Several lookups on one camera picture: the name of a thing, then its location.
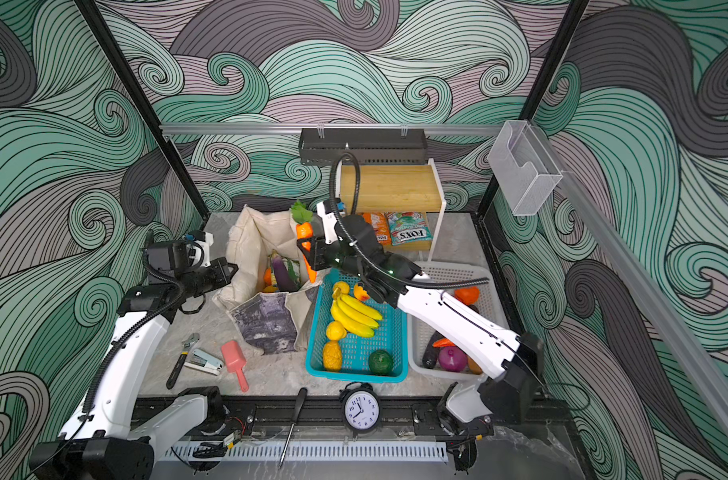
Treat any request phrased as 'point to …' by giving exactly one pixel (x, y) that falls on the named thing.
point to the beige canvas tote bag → (273, 322)
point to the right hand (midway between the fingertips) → (303, 242)
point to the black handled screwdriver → (302, 394)
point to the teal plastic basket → (355, 336)
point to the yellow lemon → (336, 331)
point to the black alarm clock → (361, 408)
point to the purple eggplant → (285, 281)
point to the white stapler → (205, 362)
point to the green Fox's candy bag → (408, 227)
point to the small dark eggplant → (431, 353)
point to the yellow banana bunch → (353, 315)
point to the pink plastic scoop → (235, 361)
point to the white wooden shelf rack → (392, 189)
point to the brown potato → (474, 368)
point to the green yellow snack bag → (294, 271)
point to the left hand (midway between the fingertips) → (237, 264)
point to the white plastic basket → (420, 328)
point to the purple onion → (452, 358)
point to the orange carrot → (442, 342)
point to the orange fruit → (268, 276)
